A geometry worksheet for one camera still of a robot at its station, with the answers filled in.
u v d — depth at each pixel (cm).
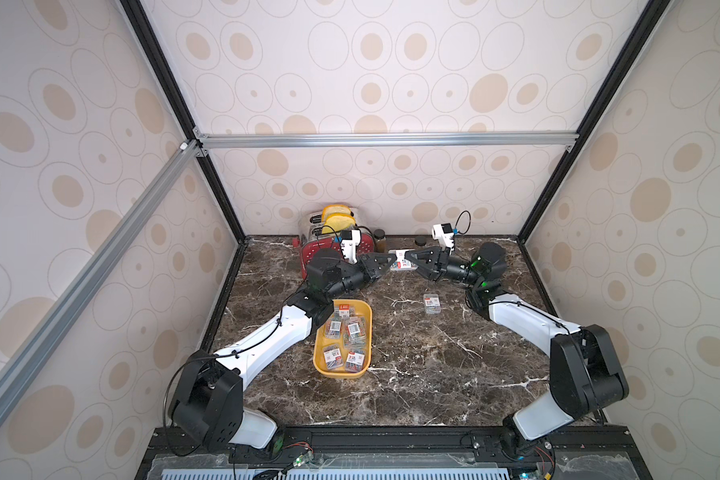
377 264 68
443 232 74
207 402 41
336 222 97
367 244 99
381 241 110
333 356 86
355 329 89
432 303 98
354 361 85
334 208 100
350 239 70
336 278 58
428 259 69
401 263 71
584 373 45
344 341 90
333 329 92
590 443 76
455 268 70
